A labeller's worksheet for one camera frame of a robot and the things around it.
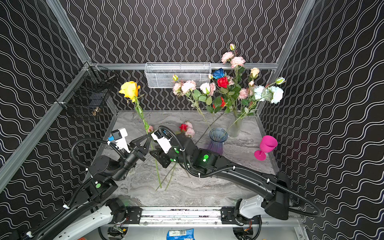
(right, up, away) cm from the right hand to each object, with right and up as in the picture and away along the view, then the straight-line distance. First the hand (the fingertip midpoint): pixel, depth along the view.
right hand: (153, 150), depth 64 cm
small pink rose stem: (-13, +8, +41) cm, 43 cm away
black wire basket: (-49, +32, +31) cm, 66 cm away
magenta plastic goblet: (+60, 0, +22) cm, 63 cm away
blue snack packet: (+12, -40, +5) cm, 42 cm away
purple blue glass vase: (+31, +4, +22) cm, 38 cm away
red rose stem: (+31, +23, +16) cm, 41 cm away
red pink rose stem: (+1, -20, +24) cm, 31 cm away
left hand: (+1, +7, -6) cm, 9 cm away
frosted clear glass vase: (+45, +11, +35) cm, 58 cm away
